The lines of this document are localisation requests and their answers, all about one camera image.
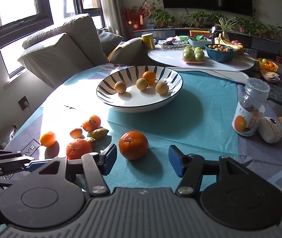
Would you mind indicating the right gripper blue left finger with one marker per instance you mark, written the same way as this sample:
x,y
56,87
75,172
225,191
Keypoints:
x,y
95,166

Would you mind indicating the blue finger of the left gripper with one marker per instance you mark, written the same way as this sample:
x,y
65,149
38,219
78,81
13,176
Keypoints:
x,y
35,164

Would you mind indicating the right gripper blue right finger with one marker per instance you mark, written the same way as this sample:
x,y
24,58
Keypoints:
x,y
191,168

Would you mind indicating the large orange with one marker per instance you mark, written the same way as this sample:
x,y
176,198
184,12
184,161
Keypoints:
x,y
77,148

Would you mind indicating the large orange mandarin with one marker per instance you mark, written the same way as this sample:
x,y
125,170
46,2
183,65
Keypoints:
x,y
133,145

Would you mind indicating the brown longan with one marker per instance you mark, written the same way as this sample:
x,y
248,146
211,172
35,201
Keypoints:
x,y
120,87
142,84

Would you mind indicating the brown kiwi fruit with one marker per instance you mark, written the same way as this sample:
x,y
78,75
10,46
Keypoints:
x,y
161,88

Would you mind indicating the small orange far left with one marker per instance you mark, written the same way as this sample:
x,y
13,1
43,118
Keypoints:
x,y
48,139

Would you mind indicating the yellow-green small fruit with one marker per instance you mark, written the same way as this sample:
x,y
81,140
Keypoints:
x,y
98,133

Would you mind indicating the small tangerine pair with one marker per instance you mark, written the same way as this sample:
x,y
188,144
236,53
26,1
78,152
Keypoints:
x,y
93,123

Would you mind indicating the teal tablecloth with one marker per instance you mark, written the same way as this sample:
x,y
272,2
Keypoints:
x,y
197,121

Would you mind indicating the glass jar with orange label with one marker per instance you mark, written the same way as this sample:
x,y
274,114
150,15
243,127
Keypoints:
x,y
250,107

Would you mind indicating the white oval gadget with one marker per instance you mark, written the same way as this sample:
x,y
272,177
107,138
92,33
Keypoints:
x,y
269,130

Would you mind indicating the striped white ceramic bowl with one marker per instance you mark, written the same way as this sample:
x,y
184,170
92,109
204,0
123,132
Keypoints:
x,y
135,100

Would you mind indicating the small orange in bowl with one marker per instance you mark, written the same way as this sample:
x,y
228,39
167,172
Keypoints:
x,y
149,76

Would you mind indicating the round white coffee table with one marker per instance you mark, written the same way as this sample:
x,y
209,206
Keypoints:
x,y
174,58

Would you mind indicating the green apples on tray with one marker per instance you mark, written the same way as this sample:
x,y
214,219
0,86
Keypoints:
x,y
194,54

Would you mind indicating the beige sofa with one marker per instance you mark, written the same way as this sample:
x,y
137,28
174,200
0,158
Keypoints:
x,y
57,52

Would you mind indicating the dark blue fruit bowl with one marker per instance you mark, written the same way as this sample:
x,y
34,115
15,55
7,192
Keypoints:
x,y
220,54

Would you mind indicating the pink small dish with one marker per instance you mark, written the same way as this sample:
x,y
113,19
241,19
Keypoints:
x,y
270,76

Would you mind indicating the light blue snack tray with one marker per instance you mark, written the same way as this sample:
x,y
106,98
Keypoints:
x,y
199,41

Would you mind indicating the grey cushion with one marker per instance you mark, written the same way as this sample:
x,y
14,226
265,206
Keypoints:
x,y
109,40

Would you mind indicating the yellow basket with fruit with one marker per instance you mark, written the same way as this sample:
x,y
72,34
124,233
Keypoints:
x,y
267,65

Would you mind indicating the banana bunch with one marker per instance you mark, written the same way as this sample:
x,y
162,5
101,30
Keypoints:
x,y
223,41

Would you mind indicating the yellow tin can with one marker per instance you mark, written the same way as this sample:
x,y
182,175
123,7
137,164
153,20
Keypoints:
x,y
148,41

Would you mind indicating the spider plant in vase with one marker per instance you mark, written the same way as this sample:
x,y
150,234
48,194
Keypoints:
x,y
227,25

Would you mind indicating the red flower decoration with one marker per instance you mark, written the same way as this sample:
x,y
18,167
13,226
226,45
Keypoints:
x,y
134,17

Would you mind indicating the wall power socket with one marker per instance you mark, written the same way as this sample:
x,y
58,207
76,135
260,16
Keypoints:
x,y
23,103

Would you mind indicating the window frame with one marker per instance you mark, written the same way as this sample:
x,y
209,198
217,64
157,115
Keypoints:
x,y
20,18

